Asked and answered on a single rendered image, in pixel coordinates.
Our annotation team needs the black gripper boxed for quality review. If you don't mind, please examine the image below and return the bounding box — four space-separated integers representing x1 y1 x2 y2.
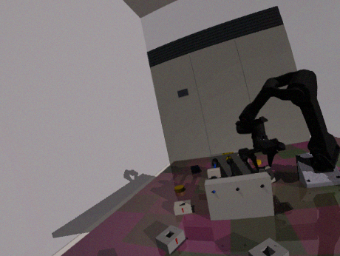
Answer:
238 133 286 170

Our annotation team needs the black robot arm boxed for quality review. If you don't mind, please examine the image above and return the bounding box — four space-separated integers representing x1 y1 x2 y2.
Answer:
235 69 340 173

